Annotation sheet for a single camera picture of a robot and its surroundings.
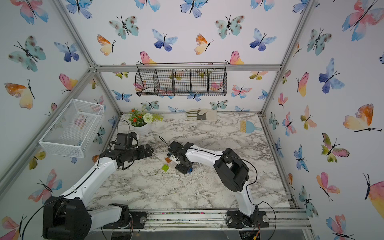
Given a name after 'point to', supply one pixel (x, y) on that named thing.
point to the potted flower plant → (141, 123)
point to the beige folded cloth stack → (202, 114)
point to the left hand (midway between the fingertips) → (148, 150)
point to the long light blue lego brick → (190, 170)
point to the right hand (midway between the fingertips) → (185, 166)
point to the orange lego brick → (168, 159)
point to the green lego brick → (165, 167)
